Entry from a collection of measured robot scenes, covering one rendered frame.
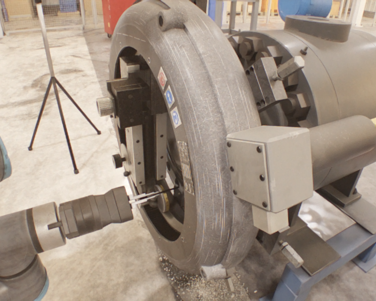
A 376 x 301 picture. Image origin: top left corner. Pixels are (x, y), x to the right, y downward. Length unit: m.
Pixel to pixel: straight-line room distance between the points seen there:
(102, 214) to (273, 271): 0.85
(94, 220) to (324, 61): 0.69
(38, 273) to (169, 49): 0.52
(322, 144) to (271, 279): 0.85
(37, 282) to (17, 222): 0.16
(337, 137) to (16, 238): 0.58
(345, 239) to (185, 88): 0.85
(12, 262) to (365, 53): 1.07
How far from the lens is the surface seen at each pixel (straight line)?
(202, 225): 0.53
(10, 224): 0.58
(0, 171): 0.83
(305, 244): 1.04
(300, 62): 0.45
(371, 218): 1.26
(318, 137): 0.47
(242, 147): 0.40
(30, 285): 0.67
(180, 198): 0.94
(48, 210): 0.58
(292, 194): 0.41
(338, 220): 1.59
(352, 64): 0.92
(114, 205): 0.59
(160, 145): 0.82
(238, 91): 0.47
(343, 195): 1.28
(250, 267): 1.25
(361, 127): 0.56
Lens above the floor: 1.00
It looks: 32 degrees down
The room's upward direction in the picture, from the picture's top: 1 degrees clockwise
